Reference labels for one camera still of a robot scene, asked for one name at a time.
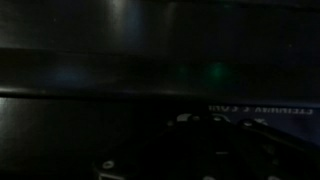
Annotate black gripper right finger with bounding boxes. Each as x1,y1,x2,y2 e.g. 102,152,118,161
229,117,320,180

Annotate black upright piano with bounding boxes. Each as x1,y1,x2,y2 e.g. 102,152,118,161
0,0,320,180

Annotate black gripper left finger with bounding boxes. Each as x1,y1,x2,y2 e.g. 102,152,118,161
92,113,231,180

